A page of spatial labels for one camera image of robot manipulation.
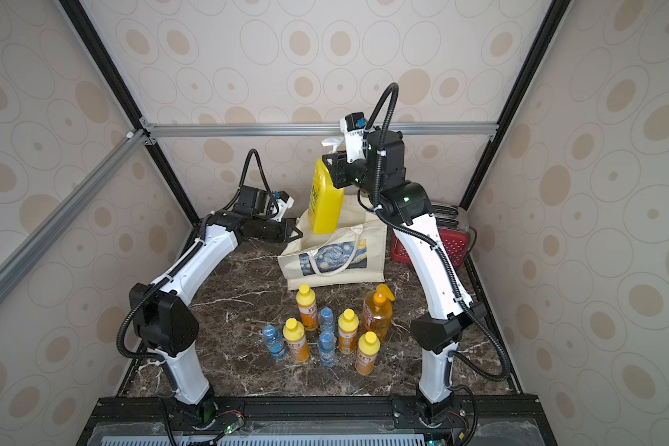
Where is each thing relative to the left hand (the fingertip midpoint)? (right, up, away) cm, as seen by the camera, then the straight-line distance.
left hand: (309, 231), depth 81 cm
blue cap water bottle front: (+5, -29, -10) cm, 31 cm away
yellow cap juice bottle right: (+16, -28, -16) cm, 36 cm away
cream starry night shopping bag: (+13, -7, +9) cm, 17 cm away
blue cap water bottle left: (-9, -30, -7) cm, 32 cm away
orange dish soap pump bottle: (+20, -23, -4) cm, 30 cm away
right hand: (+10, +18, -17) cm, 27 cm away
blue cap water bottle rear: (+5, -25, -5) cm, 26 cm away
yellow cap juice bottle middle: (+11, -26, -11) cm, 30 cm away
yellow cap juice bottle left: (-2, -26, -14) cm, 29 cm away
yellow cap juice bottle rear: (0, -19, -7) cm, 20 cm away
